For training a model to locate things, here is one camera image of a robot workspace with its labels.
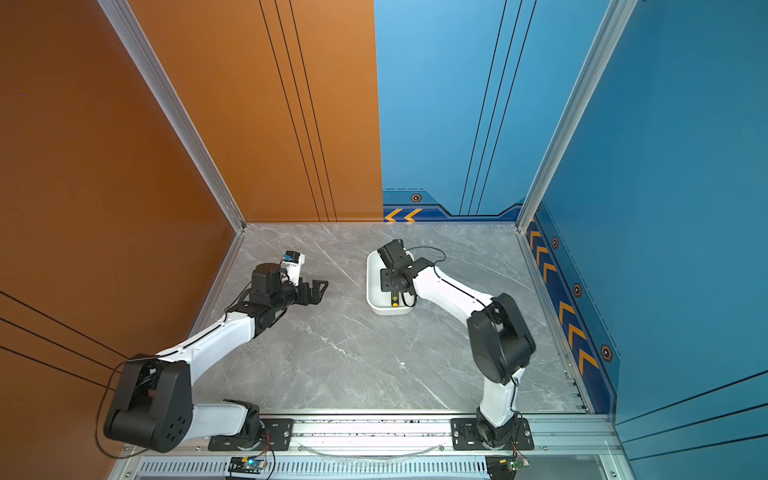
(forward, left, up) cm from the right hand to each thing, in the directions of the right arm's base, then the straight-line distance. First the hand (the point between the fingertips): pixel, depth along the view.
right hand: (390, 281), depth 93 cm
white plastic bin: (-3, +4, -7) cm, 9 cm away
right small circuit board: (-46, -27, -11) cm, 55 cm away
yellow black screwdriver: (-2, -1, -7) cm, 7 cm away
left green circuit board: (-46, +35, -10) cm, 58 cm away
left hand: (-1, +23, +4) cm, 23 cm away
